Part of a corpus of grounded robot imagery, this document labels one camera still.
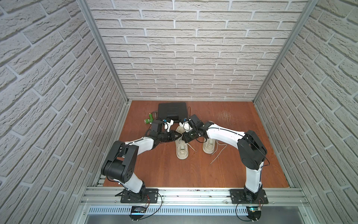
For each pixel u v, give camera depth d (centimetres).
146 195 73
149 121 103
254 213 71
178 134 85
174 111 113
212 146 87
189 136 78
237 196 73
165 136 79
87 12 71
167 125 78
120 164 46
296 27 77
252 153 49
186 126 83
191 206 71
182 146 87
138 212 71
